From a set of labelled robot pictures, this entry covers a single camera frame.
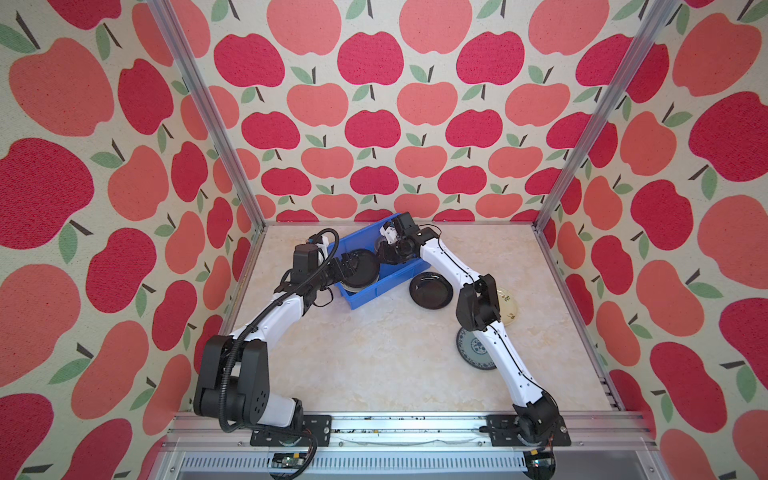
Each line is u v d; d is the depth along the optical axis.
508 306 0.98
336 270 0.78
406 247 0.83
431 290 1.03
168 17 0.70
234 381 0.44
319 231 0.76
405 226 0.87
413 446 0.73
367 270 1.07
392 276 0.95
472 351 0.88
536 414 0.65
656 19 0.70
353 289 0.99
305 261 0.68
